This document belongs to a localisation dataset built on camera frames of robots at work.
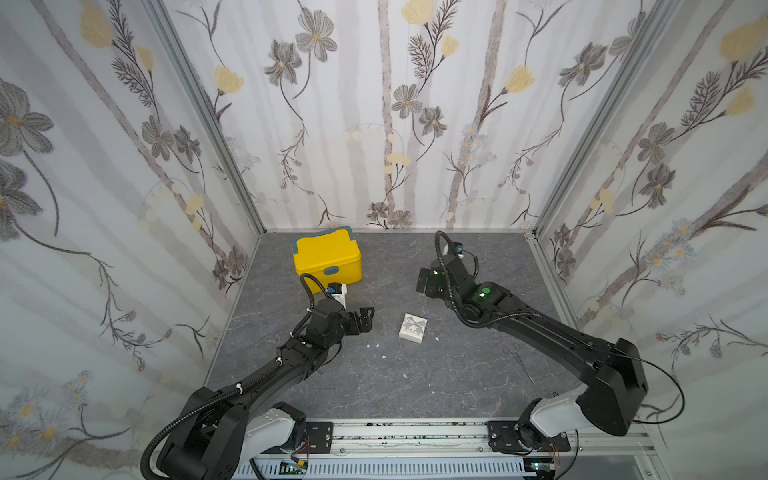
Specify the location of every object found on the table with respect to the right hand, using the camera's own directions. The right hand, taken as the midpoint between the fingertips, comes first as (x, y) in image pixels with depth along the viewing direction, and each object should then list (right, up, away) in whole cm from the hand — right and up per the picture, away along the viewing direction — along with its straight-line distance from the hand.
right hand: (437, 274), depth 80 cm
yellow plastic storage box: (-31, +5, +14) cm, 35 cm away
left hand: (-21, -10, +6) cm, 24 cm away
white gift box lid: (-6, -17, +10) cm, 21 cm away
